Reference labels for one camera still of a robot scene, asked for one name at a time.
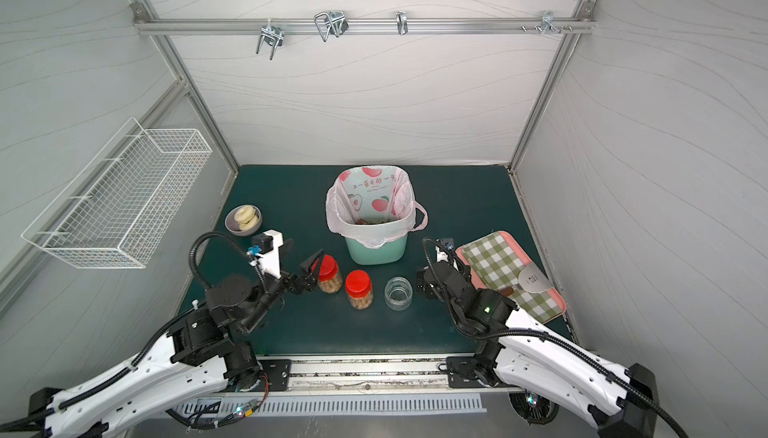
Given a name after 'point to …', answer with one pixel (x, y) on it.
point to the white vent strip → (336, 406)
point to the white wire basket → (119, 208)
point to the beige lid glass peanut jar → (398, 292)
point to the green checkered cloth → (497, 266)
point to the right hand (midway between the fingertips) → (434, 267)
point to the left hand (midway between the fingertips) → (309, 249)
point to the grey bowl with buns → (244, 220)
